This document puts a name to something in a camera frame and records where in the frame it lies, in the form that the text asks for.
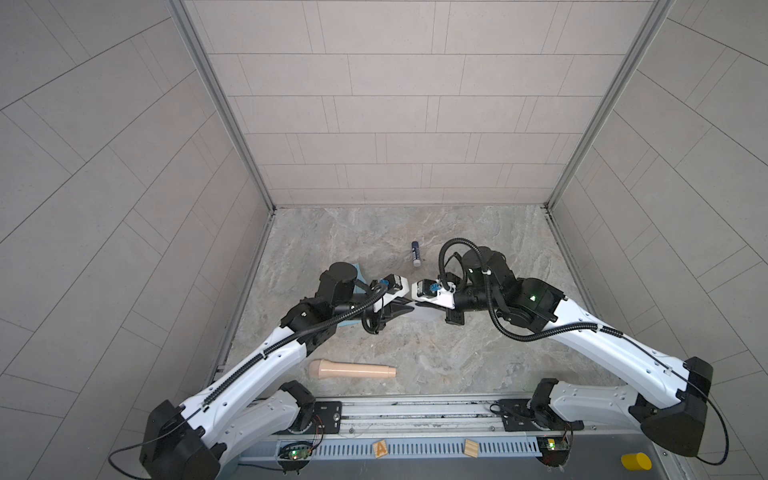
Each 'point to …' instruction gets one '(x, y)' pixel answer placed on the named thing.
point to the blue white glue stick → (415, 246)
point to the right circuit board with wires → (554, 449)
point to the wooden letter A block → (380, 449)
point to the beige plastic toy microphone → (325, 369)
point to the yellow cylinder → (636, 462)
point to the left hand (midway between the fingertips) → (415, 306)
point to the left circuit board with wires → (296, 450)
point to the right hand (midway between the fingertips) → (419, 301)
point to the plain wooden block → (471, 448)
